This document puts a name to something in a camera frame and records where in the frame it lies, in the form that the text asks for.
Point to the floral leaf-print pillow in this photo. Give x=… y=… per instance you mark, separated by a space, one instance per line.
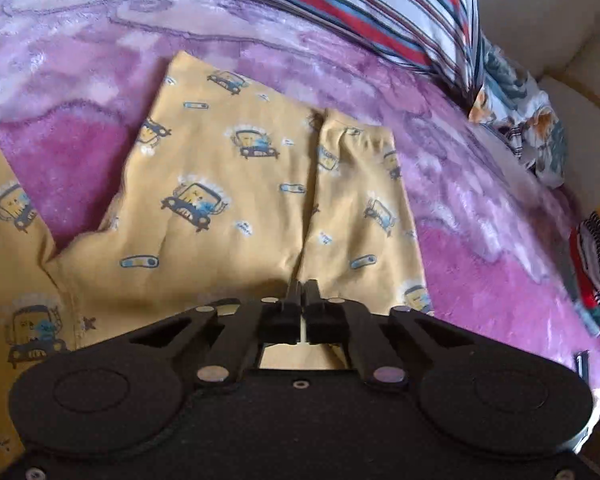
x=530 y=125

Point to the stack of colourful folded clothes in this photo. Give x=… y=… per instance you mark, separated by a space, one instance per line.
x=595 y=260

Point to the white wooden headboard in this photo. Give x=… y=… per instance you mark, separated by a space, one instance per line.
x=595 y=160

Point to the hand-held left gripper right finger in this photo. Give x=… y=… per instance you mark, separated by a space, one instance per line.
x=325 y=322

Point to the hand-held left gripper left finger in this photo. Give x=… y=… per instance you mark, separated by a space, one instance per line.
x=280 y=320

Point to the yellow printed pants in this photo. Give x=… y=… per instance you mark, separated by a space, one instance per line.
x=205 y=160

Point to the pink plush blanket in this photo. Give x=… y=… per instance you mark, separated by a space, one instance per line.
x=480 y=285

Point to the red blue striped pillow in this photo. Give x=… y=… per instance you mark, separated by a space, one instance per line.
x=380 y=0

